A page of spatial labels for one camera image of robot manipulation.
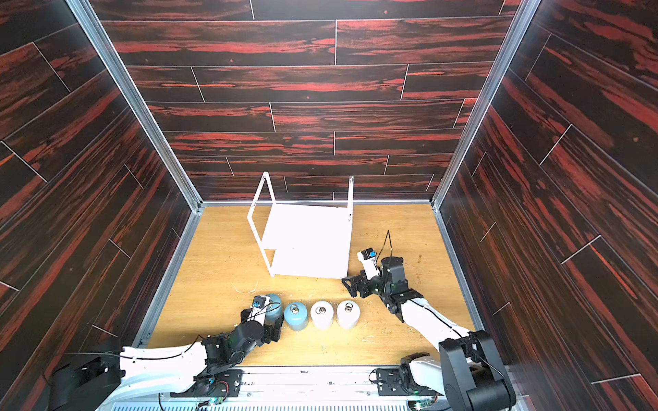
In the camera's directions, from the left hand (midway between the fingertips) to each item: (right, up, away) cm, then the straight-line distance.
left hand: (275, 315), depth 85 cm
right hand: (+28, +14, +3) cm, 32 cm away
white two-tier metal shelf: (+13, +25, -7) cm, 29 cm away
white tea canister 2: (+24, +2, -5) cm, 25 cm away
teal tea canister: (+8, +2, -5) cm, 10 cm away
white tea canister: (+16, +2, -5) cm, 17 cm away
